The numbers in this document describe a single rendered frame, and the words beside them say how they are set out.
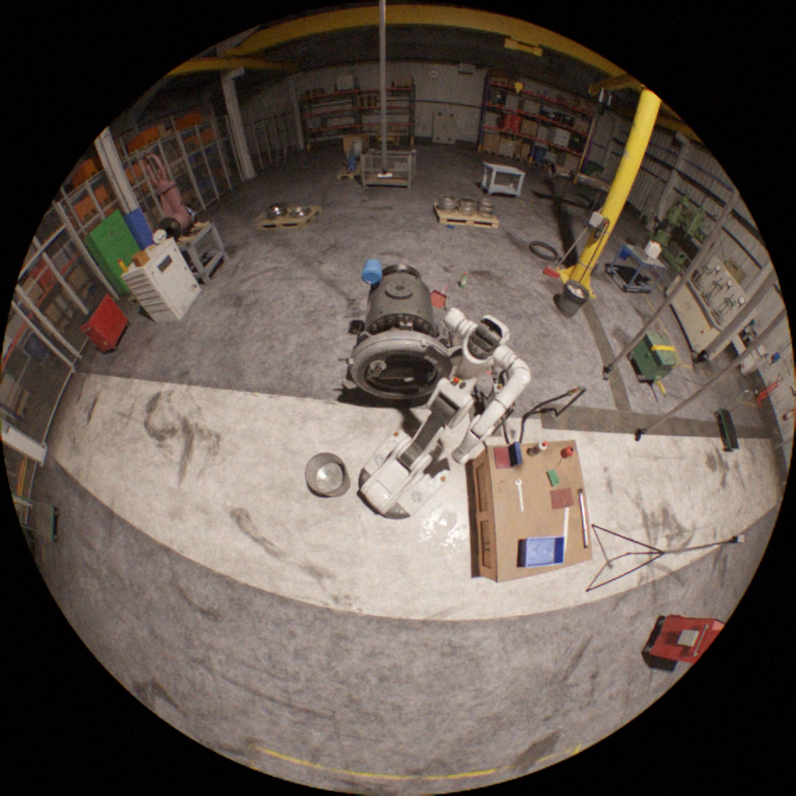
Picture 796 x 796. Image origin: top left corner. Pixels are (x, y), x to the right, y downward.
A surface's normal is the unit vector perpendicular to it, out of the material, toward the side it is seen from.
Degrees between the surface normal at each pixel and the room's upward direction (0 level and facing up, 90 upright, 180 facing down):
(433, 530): 0
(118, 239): 90
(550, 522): 0
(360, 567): 0
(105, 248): 90
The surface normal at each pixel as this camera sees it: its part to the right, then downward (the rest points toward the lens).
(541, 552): 0.00, -0.47
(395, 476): -0.31, -0.15
